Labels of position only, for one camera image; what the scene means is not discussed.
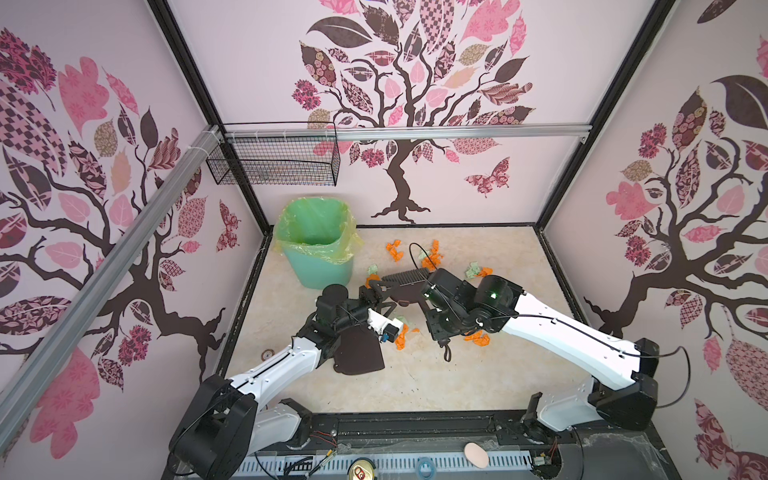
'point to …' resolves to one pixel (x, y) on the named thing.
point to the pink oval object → (476, 454)
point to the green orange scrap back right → (474, 270)
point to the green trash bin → (315, 275)
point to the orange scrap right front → (479, 338)
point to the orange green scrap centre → (400, 340)
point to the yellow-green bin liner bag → (318, 228)
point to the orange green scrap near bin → (372, 275)
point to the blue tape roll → (425, 467)
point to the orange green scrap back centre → (434, 256)
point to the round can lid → (361, 469)
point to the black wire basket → (278, 153)
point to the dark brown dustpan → (358, 351)
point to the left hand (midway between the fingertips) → (393, 288)
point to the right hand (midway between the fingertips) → (430, 324)
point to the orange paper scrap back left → (392, 248)
